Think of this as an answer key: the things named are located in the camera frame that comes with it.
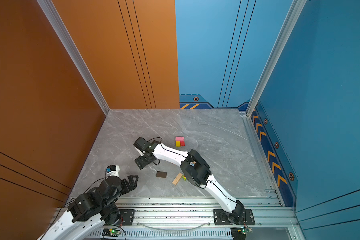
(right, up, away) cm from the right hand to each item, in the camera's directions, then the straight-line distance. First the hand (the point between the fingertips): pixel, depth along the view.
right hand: (142, 162), depth 91 cm
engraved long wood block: (+22, -8, -7) cm, 24 cm away
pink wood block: (+22, +13, +10) cm, 28 cm away
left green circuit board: (-9, -29, -21) cm, 36 cm away
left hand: (-1, -5, -14) cm, 15 cm away
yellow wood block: (+21, +10, +9) cm, 25 cm away
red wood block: (+24, +10, +9) cm, 28 cm away
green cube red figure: (+26, -7, -7) cm, 27 cm away
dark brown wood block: (+12, -6, -4) cm, 14 cm away
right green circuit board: (+52, -28, -22) cm, 63 cm away
